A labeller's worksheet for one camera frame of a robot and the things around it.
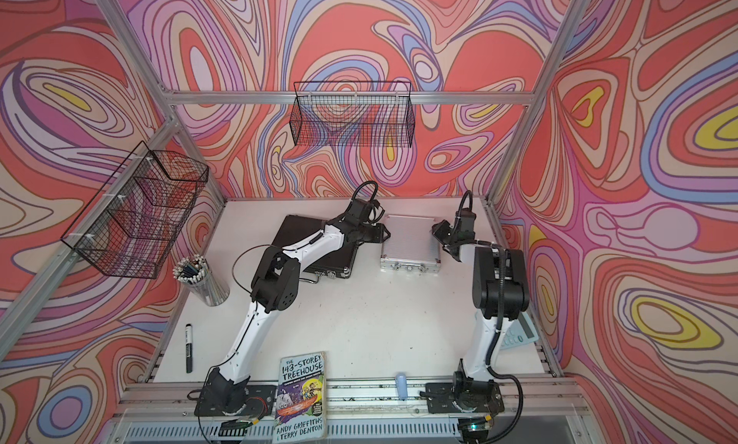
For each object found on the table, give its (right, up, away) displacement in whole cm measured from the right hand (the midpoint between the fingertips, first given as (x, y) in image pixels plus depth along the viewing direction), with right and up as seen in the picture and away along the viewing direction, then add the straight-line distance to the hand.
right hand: (434, 232), depth 103 cm
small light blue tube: (-15, -39, -30) cm, 52 cm away
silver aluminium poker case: (-8, -5, -1) cm, 10 cm away
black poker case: (-34, -11, -12) cm, 38 cm away
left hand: (-15, -1, -3) cm, 16 cm away
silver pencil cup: (-74, -11, -22) cm, 78 cm away
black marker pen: (-79, -29, -18) cm, 86 cm away
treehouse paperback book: (-41, -44, -34) cm, 69 cm away
